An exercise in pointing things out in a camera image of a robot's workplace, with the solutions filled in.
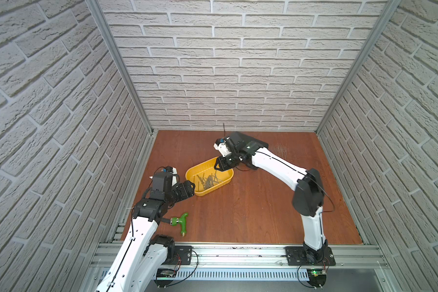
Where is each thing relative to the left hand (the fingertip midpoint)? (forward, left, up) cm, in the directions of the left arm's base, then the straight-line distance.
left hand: (190, 184), depth 77 cm
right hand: (+12, -13, -2) cm, 17 cm away
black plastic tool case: (+40, -29, -14) cm, 51 cm away
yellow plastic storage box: (+12, -5, -16) cm, 21 cm away
